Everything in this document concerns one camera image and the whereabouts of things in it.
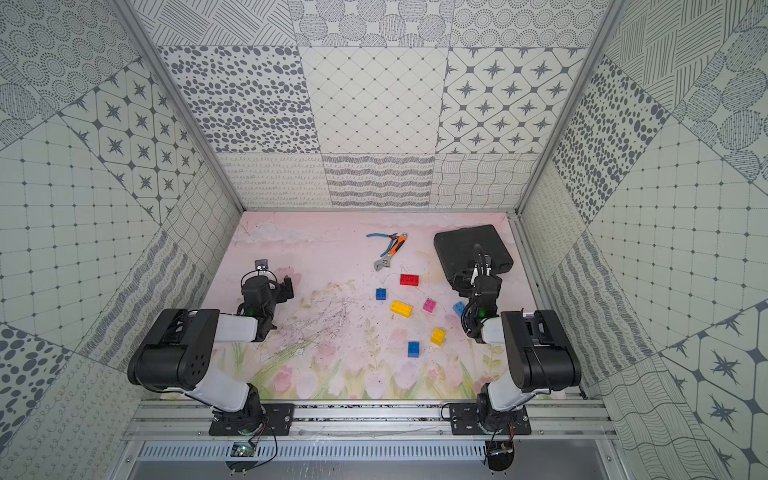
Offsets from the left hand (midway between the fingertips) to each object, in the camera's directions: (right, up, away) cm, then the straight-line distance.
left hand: (279, 277), depth 94 cm
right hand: (+64, +1, 0) cm, 64 cm away
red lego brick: (+42, -1, +6) cm, 43 cm away
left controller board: (0, -39, -23) cm, 45 cm away
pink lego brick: (+48, -8, -1) cm, 49 cm away
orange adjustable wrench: (+34, +4, +10) cm, 36 cm away
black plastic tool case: (+60, +9, +14) cm, 62 cm away
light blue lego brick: (+58, -9, -2) cm, 58 cm away
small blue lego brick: (+33, -5, +1) cm, 33 cm away
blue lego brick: (+43, -19, -11) cm, 48 cm away
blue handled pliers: (+36, +13, +20) cm, 43 cm away
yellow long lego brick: (+39, -10, -1) cm, 40 cm away
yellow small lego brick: (+50, -16, -9) cm, 53 cm away
